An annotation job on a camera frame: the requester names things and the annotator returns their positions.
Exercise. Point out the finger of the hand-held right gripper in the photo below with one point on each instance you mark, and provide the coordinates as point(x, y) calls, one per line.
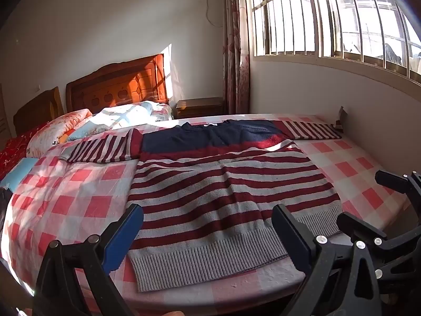
point(394, 247)
point(394, 182)

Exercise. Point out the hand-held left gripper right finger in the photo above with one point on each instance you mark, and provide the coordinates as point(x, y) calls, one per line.
point(304, 253)

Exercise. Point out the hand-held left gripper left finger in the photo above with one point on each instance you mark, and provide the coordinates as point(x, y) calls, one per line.
point(113, 247)

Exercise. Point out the red grey striped sweater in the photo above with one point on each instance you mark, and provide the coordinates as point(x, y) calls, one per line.
point(213, 187)

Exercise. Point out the bed with pink checkered sheet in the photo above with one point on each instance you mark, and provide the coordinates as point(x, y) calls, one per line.
point(82, 204)

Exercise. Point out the dark cloth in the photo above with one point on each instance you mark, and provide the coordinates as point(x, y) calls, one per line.
point(5, 207)

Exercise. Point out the light blue cloth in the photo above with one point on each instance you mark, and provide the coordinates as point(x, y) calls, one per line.
point(18, 174)

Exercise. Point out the folded orange floral quilt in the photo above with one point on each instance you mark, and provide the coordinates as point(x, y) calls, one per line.
point(52, 131)

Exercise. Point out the folded light blue floral quilt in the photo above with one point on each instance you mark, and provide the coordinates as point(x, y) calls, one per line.
point(131, 115)

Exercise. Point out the red patterned bedding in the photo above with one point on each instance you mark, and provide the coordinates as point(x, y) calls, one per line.
point(13, 154)

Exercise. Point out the plain dark wooden headboard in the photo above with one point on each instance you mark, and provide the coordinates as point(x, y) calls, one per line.
point(36, 112)

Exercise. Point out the carved wooden headboard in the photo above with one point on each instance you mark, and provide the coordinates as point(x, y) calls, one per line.
point(111, 85)

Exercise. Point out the wooden nightstand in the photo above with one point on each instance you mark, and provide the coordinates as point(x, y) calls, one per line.
point(197, 107)

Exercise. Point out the barred window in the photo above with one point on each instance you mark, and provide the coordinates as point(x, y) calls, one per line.
point(329, 16)

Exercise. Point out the pink floral curtain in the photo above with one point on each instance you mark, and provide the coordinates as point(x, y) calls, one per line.
point(235, 56)

